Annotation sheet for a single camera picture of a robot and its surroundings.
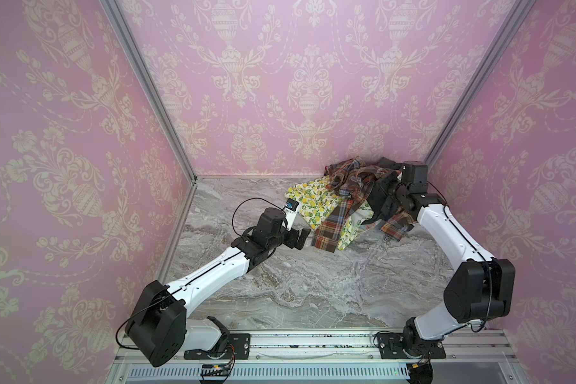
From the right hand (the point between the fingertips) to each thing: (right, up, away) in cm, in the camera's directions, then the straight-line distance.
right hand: (379, 175), depth 86 cm
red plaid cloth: (-9, -1, +2) cm, 9 cm away
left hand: (-29, -18, -5) cm, 34 cm away
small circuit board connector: (-55, -61, -13) cm, 83 cm away
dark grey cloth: (+13, +8, +26) cm, 31 cm away
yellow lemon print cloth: (-20, -9, +25) cm, 33 cm away
